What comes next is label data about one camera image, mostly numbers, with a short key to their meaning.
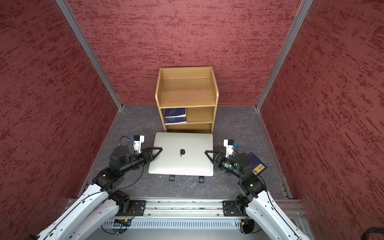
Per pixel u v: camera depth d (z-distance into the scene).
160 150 0.71
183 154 0.71
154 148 0.70
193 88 0.87
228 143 0.68
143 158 0.64
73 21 0.76
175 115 0.89
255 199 0.52
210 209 0.76
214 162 0.64
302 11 0.72
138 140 0.68
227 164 0.63
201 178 0.84
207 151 0.70
